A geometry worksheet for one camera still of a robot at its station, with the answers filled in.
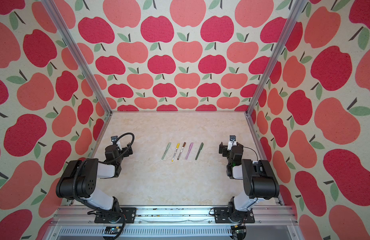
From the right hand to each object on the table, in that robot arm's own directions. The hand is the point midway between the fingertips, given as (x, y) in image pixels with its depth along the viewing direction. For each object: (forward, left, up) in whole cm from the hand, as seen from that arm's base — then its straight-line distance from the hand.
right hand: (234, 143), depth 94 cm
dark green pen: (-1, +21, -7) cm, 22 cm away
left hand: (-7, +70, -1) cm, 71 cm away
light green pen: (-6, +43, -6) cm, 44 cm away
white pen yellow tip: (-6, +37, -7) cm, 38 cm away
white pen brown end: (-5, +34, -7) cm, 35 cm away
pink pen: (-3, +28, -7) cm, 29 cm away
